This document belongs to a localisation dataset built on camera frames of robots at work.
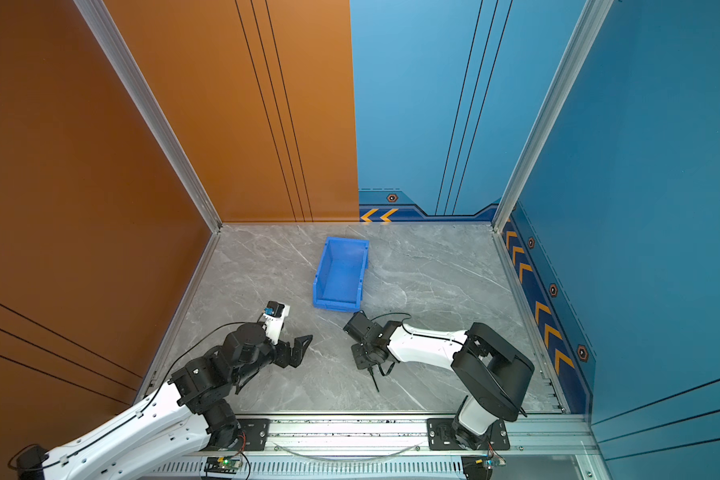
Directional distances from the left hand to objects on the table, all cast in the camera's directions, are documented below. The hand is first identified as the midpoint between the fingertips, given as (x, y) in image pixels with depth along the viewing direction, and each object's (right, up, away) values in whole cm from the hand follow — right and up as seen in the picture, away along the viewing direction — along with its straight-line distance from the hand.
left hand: (299, 330), depth 76 cm
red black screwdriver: (+18, -13, +7) cm, 23 cm away
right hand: (+15, -11, +10) cm, 21 cm away
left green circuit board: (-17, -31, -5) cm, 35 cm away
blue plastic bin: (+7, +9, +30) cm, 32 cm away
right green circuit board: (+45, -31, -6) cm, 55 cm away
